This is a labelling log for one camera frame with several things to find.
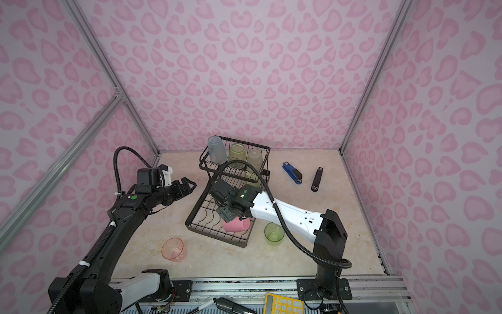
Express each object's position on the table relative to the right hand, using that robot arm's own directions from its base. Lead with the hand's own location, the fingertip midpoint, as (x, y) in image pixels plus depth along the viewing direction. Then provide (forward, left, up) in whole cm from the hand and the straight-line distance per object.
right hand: (233, 204), depth 78 cm
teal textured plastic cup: (+23, +9, +6) cm, 25 cm away
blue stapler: (+28, -28, -15) cm, 43 cm away
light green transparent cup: (+19, -1, +10) cm, 22 cm away
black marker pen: (-32, 0, -12) cm, 34 cm away
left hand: (+6, +18, +4) cm, 20 cm away
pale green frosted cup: (+16, -8, +10) cm, 21 cm away
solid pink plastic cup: (-5, -1, -9) cm, 11 cm away
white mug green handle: (+8, -7, +7) cm, 12 cm away
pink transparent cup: (-13, +26, -17) cm, 34 cm away
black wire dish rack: (0, +15, -16) cm, 22 cm away
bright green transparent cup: (-5, -17, -16) cm, 24 cm away
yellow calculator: (-31, -17, -15) cm, 39 cm away
